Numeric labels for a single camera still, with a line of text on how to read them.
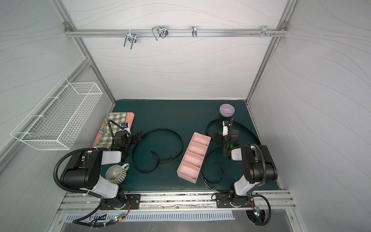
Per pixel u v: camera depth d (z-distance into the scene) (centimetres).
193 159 88
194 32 78
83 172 45
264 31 76
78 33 79
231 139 73
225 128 85
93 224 67
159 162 87
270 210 70
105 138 97
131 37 79
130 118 109
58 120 69
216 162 88
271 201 74
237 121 106
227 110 111
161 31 77
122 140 74
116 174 82
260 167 46
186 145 93
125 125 82
